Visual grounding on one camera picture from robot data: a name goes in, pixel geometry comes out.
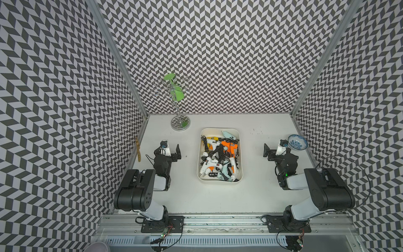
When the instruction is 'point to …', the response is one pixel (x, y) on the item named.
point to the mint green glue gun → (227, 135)
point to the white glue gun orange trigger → (232, 160)
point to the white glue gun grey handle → (207, 163)
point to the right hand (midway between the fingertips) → (272, 145)
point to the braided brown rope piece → (138, 147)
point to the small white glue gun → (214, 143)
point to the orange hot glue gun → (231, 147)
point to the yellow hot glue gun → (214, 138)
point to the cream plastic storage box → (213, 132)
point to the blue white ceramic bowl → (296, 142)
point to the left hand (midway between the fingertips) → (170, 145)
